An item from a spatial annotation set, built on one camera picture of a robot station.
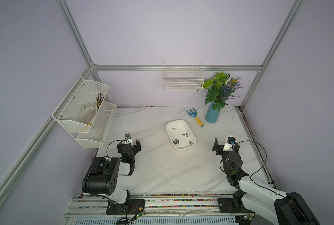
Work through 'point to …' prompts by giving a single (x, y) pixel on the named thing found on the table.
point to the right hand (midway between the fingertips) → (224, 140)
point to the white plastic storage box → (181, 134)
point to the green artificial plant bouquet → (220, 89)
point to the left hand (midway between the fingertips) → (129, 142)
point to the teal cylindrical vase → (212, 115)
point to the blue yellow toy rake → (193, 114)
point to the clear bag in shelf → (87, 112)
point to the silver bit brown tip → (175, 128)
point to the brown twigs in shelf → (99, 99)
